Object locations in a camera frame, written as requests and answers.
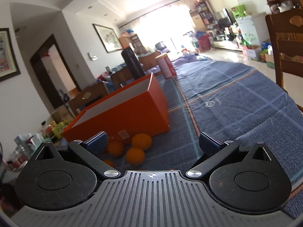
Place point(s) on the pink cylindrical canister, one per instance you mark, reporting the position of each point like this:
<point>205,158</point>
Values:
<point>165,66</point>

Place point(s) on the orange cardboard box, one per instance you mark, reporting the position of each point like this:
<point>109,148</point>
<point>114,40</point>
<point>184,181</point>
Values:
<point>139,107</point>

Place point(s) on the wooden chair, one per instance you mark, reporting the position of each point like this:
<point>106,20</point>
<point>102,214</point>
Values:
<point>127,74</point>
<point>88,96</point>
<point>285,31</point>

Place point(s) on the framed painting far wall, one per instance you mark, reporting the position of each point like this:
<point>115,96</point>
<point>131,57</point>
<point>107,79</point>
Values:
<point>108,38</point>

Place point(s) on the white small fridge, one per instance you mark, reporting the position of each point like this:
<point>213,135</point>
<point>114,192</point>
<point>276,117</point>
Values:
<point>254,28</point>

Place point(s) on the framed picture near left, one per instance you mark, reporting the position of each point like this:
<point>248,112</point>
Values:
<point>9,66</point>

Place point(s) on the dark brown door frame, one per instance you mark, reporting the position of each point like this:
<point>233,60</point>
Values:
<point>54,74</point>

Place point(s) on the orange tangerine on table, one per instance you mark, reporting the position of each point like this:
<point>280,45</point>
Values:
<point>116,149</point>
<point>141,141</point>
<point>135,156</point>

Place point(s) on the yellow green panda mug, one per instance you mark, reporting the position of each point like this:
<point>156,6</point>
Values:
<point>59,129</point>

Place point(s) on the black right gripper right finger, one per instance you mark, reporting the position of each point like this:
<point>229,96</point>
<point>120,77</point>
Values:
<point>215,154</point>

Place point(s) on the wooden chair right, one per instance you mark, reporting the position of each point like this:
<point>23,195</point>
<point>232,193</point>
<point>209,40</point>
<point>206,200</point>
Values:
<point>285,31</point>

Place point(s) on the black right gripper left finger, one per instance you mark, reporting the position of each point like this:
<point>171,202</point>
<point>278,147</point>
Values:
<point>87,153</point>

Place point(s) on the wooden chair middle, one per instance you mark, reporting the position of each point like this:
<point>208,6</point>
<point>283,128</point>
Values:
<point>127,74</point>

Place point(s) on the black thermos bottle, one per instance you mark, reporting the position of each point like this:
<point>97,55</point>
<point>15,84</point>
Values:
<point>132,62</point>

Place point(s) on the wooden chair left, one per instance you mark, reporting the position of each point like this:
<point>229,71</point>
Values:
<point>88,96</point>

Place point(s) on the blue plaid tablecloth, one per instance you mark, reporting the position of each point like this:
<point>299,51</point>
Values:
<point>229,101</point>

